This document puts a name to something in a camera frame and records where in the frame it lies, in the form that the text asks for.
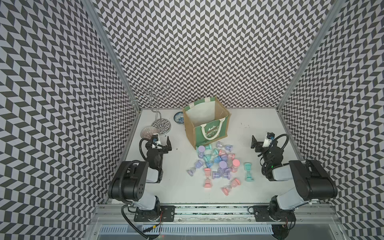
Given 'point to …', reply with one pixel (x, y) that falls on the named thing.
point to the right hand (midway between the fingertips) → (260, 137)
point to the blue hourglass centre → (216, 160)
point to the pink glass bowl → (147, 132)
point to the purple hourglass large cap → (201, 151)
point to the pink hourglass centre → (222, 152)
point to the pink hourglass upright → (236, 163)
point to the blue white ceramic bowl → (179, 118)
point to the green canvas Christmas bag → (206, 120)
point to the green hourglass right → (248, 166)
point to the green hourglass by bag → (208, 148)
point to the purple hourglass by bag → (228, 147)
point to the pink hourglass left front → (207, 182)
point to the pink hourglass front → (234, 183)
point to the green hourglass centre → (207, 157)
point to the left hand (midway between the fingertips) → (160, 137)
